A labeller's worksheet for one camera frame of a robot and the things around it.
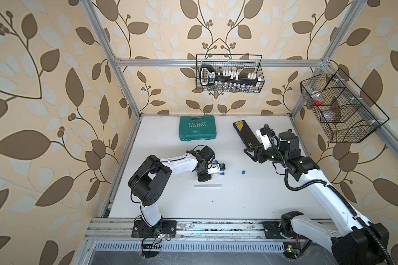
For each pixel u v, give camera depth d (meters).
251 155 0.71
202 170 0.78
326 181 0.47
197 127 1.08
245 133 1.07
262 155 0.67
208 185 0.89
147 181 0.48
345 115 0.73
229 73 0.82
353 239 0.37
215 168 0.81
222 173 0.89
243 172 0.92
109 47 0.87
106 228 0.76
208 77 0.85
